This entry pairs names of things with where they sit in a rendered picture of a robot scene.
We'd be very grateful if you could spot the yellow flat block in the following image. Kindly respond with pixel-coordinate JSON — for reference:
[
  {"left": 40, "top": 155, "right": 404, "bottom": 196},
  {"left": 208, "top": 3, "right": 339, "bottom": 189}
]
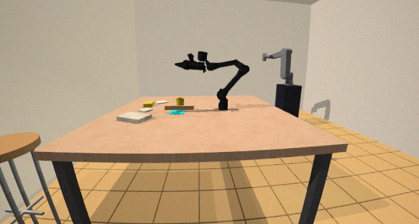
[{"left": 143, "top": 101, "right": 154, "bottom": 107}]

